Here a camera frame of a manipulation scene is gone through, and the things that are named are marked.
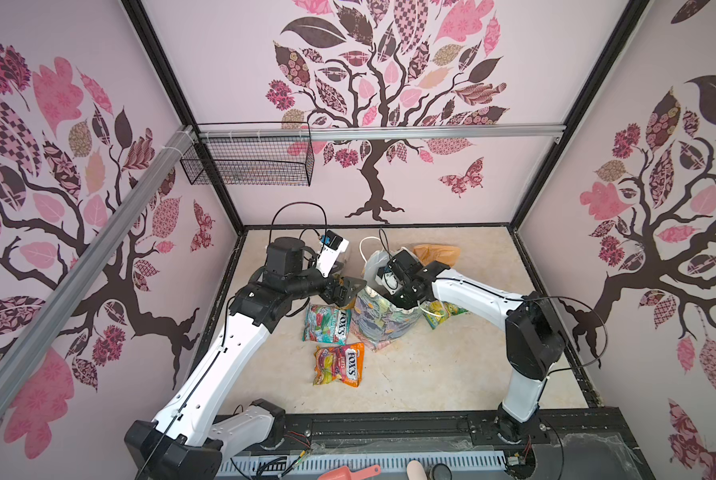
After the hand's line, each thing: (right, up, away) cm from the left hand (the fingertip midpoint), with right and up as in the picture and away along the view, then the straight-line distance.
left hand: (352, 279), depth 69 cm
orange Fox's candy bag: (-3, -25, +12) cm, 28 cm away
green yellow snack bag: (+26, -12, +23) cm, 37 cm away
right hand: (+9, -11, +17) cm, 22 cm away
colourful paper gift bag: (+7, -11, +6) cm, 14 cm away
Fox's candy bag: (-9, -16, +21) cm, 28 cm away
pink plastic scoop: (-2, -45, -1) cm, 45 cm away
